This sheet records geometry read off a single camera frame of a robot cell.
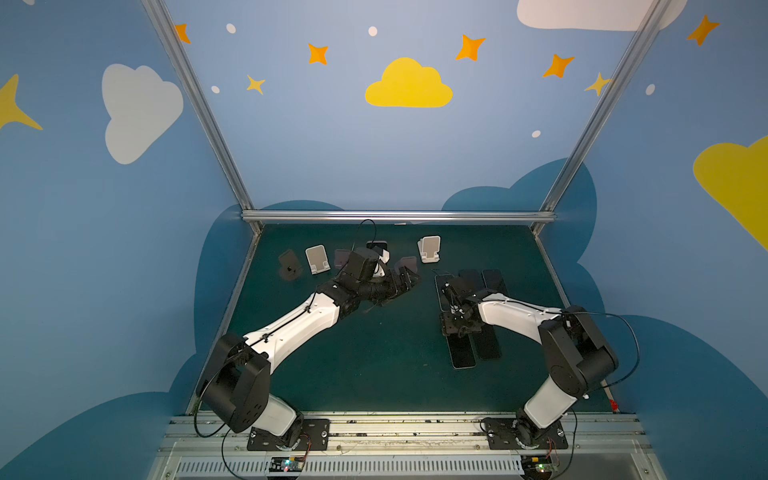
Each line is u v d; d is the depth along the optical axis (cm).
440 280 105
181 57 75
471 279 108
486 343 90
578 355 47
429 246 107
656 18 70
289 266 101
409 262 104
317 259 104
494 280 105
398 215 86
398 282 71
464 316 70
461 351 87
